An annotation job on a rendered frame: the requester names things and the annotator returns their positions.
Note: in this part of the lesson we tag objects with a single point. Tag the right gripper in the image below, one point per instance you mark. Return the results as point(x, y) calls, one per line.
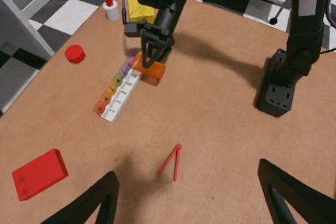
point(162, 39)

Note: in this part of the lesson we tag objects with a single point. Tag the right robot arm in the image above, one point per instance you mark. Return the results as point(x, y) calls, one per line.
point(303, 47)

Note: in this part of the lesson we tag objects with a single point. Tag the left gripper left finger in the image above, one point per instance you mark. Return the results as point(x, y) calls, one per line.
point(103, 193)

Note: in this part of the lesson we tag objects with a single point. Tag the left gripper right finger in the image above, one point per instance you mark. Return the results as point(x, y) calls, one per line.
point(278, 186)

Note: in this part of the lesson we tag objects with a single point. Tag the orange translucent pill bottle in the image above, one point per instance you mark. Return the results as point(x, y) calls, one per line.
point(155, 70)

